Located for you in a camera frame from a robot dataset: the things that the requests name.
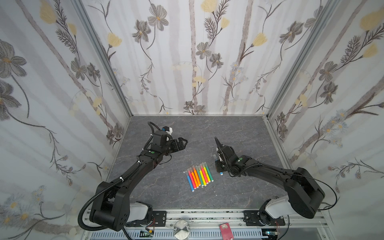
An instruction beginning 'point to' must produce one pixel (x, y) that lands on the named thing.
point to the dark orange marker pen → (194, 178)
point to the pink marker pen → (204, 175)
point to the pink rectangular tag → (226, 231)
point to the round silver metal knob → (181, 229)
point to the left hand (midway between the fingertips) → (181, 139)
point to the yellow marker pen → (206, 172)
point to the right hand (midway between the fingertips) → (213, 161)
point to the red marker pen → (192, 178)
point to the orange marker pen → (198, 182)
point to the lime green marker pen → (205, 185)
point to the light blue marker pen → (189, 181)
